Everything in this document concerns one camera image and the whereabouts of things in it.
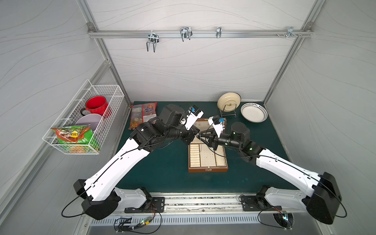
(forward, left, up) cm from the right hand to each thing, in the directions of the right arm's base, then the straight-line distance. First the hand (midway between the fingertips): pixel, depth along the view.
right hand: (198, 134), depth 69 cm
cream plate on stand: (+36, -21, -14) cm, 44 cm away
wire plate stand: (+36, -23, -22) cm, 48 cm away
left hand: (-3, 0, +7) cm, 7 cm away
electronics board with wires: (-35, +35, -27) cm, 57 cm away
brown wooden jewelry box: (-3, -3, -22) cm, 23 cm away
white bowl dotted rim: (+40, -44, -28) cm, 66 cm away
